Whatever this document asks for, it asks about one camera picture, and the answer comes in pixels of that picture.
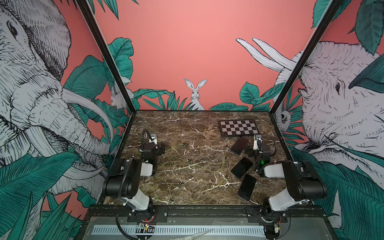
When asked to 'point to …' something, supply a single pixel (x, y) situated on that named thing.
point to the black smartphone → (242, 167)
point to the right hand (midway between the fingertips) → (253, 140)
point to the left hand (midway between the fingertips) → (153, 139)
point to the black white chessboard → (238, 128)
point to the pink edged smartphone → (247, 187)
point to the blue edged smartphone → (239, 145)
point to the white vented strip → (179, 230)
